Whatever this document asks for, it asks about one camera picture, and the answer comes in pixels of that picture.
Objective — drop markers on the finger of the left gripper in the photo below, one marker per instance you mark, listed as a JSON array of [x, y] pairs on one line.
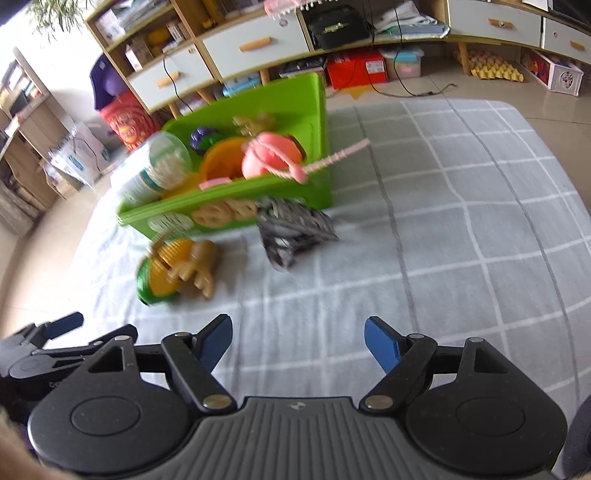
[[63, 325]]

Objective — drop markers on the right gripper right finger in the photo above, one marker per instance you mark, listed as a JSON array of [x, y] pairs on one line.
[[405, 361]]

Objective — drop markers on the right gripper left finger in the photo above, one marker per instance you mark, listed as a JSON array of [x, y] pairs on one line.
[[191, 359]]

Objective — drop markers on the toy corn with green husk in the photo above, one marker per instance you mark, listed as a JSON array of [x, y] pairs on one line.
[[152, 282]]

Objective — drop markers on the tan rubber hand toy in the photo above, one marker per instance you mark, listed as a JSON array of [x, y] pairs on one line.
[[251, 126], [198, 268]]

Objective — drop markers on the pink card box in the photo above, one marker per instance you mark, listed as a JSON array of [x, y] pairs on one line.
[[208, 184]]

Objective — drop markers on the cotton swab jar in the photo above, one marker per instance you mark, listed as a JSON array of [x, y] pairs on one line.
[[161, 164]]

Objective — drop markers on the purple toy grapes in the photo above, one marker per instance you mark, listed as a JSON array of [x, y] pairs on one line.
[[202, 138]]

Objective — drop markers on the pink pig toy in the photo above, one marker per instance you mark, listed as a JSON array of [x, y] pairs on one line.
[[283, 157]]

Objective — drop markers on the grey checked tablecloth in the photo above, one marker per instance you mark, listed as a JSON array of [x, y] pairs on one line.
[[457, 222]]

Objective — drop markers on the white paper shopping bag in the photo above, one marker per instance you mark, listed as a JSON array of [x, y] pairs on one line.
[[81, 155]]

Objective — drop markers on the red cartoon bucket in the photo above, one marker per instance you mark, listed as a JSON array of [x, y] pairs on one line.
[[129, 121]]

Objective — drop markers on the green plastic cookie box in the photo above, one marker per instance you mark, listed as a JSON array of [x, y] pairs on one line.
[[216, 196]]

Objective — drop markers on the purple plush toy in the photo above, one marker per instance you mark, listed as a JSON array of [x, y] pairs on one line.
[[106, 83]]

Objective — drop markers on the wooden cabinet with white drawers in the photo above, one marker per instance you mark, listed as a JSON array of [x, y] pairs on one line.
[[164, 50]]

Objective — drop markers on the red cardboard box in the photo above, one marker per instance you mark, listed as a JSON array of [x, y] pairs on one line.
[[354, 68]]

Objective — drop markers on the yellow egg tray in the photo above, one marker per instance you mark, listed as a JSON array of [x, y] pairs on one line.
[[486, 65]]

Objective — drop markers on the potted green plant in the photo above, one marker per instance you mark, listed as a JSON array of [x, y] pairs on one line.
[[58, 15]]

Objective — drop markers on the black case on shelf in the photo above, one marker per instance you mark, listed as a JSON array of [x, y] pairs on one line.
[[336, 26]]

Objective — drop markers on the pink lace cloth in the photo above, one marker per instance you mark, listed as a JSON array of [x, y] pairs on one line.
[[278, 8]]

